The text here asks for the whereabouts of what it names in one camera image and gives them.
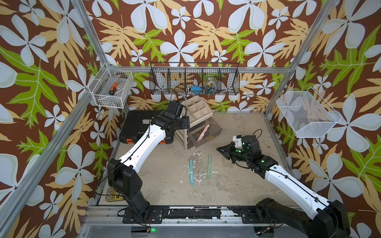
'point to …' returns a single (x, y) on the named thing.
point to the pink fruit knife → (204, 131)
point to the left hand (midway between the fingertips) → (185, 120)
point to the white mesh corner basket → (309, 116)
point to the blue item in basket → (196, 89)
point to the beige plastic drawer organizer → (202, 128)
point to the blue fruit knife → (191, 172)
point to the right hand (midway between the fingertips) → (215, 148)
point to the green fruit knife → (209, 169)
